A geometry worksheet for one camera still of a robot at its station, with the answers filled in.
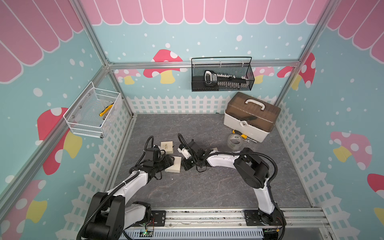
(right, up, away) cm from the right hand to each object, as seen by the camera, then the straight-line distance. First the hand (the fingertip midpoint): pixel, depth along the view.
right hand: (181, 164), depth 91 cm
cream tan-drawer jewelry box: (-2, -1, -4) cm, 5 cm away
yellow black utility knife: (-37, +30, -16) cm, 50 cm away
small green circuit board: (-15, -29, -19) cm, 38 cm away
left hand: (-6, +2, -2) cm, 6 cm away
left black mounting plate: (-10, -23, -17) cm, 30 cm away
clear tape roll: (+36, +13, +11) cm, 40 cm away
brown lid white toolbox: (+44, +29, +2) cm, 53 cm away
